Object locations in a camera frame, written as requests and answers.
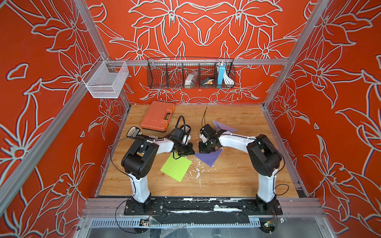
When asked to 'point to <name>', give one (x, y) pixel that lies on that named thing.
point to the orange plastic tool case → (158, 116)
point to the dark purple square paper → (211, 158)
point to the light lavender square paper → (218, 126)
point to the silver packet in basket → (190, 80)
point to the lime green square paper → (176, 168)
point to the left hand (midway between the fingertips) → (195, 151)
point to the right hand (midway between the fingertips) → (196, 151)
